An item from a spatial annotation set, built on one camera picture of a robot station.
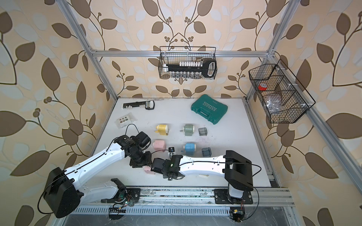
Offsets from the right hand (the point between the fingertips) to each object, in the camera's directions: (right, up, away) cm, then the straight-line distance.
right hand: (169, 171), depth 78 cm
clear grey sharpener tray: (+21, +19, +22) cm, 36 cm away
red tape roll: (+54, +48, +3) cm, 72 cm away
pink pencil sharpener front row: (-12, +1, -1) cm, 12 cm away
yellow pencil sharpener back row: (-7, +22, +16) cm, 28 cm away
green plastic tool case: (+28, +36, +30) cm, 55 cm away
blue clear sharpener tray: (+23, +7, +13) cm, 27 cm away
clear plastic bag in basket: (+54, +37, -8) cm, 66 cm away
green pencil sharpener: (+11, +22, +15) cm, 29 cm away
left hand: (-12, +5, -1) cm, 13 cm away
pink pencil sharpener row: (-7, +13, +8) cm, 17 cm away
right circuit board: (+36, -19, -6) cm, 41 cm away
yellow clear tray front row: (+19, -4, +3) cm, 19 cm away
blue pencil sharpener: (+12, +11, +6) cm, 17 cm away
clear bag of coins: (-35, +27, +25) cm, 51 cm away
